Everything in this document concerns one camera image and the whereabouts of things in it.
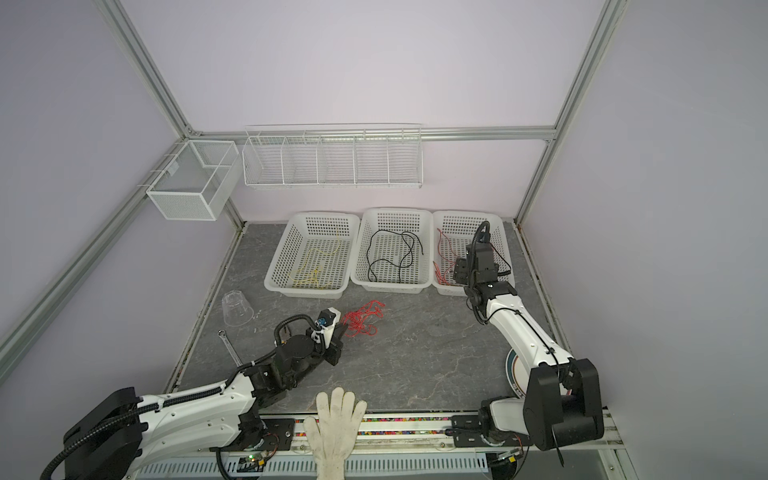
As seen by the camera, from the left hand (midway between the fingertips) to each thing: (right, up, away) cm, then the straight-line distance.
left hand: (345, 328), depth 81 cm
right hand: (+37, +17, +6) cm, 41 cm away
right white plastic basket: (+34, +28, +25) cm, 50 cm away
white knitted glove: (-2, -25, -7) cm, 26 cm away
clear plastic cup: (-38, +1, +15) cm, 41 cm away
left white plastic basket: (-15, +19, +29) cm, 38 cm away
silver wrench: (-36, -8, +8) cm, 38 cm away
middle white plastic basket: (+13, +21, +31) cm, 40 cm away
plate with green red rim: (+46, -11, +4) cm, 48 cm away
